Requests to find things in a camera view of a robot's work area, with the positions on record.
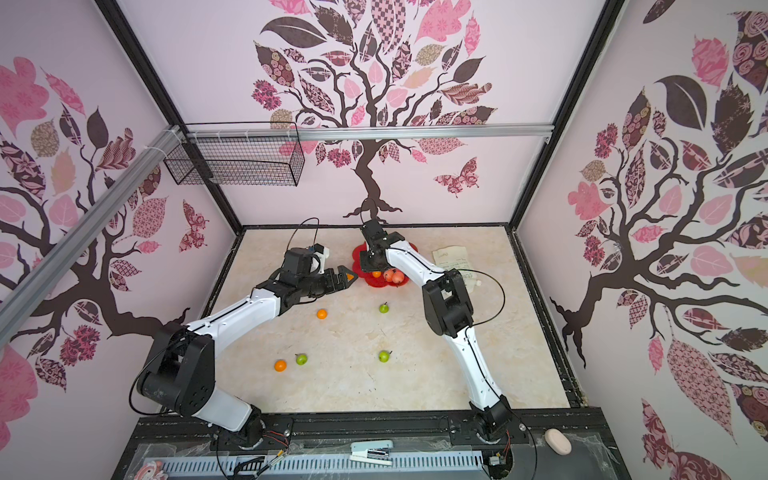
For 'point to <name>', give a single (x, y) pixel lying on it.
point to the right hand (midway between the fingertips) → (368, 260)
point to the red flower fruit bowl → (371, 280)
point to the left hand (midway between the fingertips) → (348, 282)
